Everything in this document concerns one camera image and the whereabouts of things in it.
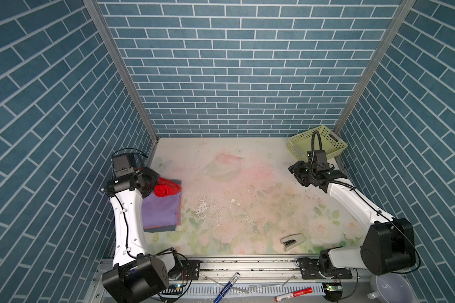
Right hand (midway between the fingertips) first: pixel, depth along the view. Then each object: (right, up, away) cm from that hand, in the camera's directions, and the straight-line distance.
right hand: (292, 169), depth 87 cm
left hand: (-57, -1, -11) cm, 58 cm away
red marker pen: (-7, -45, -19) cm, 49 cm away
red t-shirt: (-52, -5, -18) cm, 56 cm away
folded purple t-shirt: (-60, -18, -5) cm, 63 cm away
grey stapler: (-2, -30, -7) cm, 31 cm away
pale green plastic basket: (+33, +15, +29) cm, 47 cm away
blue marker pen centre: (-29, -42, -18) cm, 55 cm away
